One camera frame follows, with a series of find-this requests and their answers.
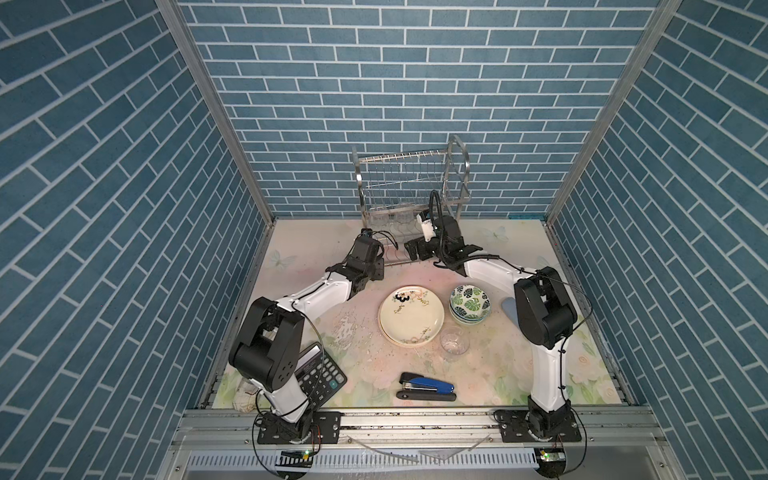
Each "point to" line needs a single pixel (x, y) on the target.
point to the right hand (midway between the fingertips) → (416, 236)
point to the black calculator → (318, 374)
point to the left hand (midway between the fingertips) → (375, 261)
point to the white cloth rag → (244, 399)
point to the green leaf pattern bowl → (469, 304)
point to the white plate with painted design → (411, 316)
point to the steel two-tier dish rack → (395, 188)
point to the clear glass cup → (454, 342)
